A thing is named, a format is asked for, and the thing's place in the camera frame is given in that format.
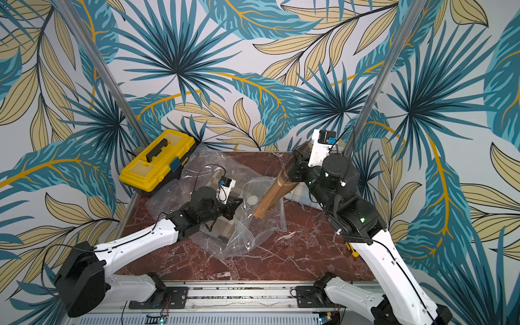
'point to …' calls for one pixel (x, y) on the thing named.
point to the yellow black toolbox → (161, 164)
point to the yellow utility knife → (354, 253)
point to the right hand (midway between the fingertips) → (295, 150)
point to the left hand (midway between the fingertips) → (241, 203)
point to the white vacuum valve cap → (252, 200)
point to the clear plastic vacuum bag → (221, 239)
